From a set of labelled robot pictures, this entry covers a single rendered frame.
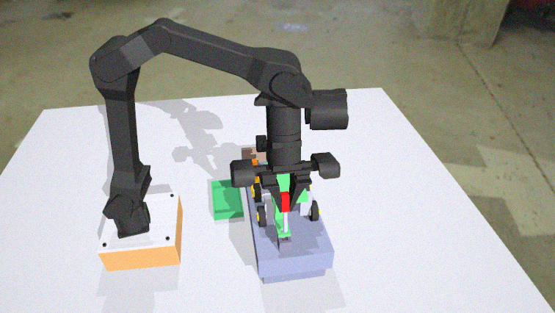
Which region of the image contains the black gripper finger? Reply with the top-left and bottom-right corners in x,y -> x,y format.
289,173 -> 312,212
260,178 -> 282,213

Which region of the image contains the green tray rim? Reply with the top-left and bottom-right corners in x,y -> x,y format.
211,179 -> 244,220

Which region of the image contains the green four-wheeled trolley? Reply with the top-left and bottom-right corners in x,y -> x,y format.
252,173 -> 321,237

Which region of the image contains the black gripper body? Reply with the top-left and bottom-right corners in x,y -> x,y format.
230,131 -> 341,188

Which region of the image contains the red-headed metal pin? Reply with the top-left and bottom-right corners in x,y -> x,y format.
280,191 -> 290,232

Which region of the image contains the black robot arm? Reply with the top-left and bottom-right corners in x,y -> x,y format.
89,18 -> 349,239

